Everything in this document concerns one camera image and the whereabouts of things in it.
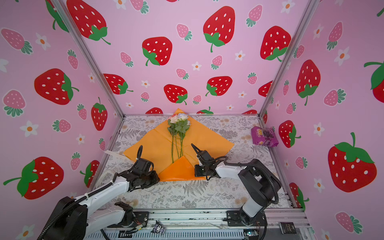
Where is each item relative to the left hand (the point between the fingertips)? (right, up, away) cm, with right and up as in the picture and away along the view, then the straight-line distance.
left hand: (160, 179), depth 87 cm
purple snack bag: (+69, +24, +14) cm, 75 cm away
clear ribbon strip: (-33, +13, +12) cm, 37 cm away
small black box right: (+66, -18, -17) cm, 70 cm away
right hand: (+21, +3, +4) cm, 22 cm away
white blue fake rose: (+11, +32, +21) cm, 40 cm away
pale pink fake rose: (+3, +31, +24) cm, 39 cm away
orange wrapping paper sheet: (-7, +17, +17) cm, 24 cm away
